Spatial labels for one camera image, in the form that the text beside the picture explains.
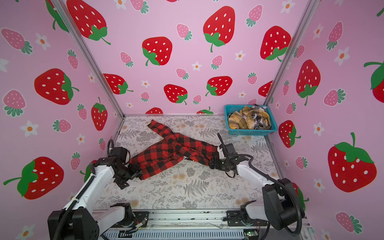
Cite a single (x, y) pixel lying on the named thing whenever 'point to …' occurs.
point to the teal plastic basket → (244, 132)
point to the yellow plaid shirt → (245, 118)
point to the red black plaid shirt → (170, 150)
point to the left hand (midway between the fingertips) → (137, 175)
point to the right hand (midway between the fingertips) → (212, 164)
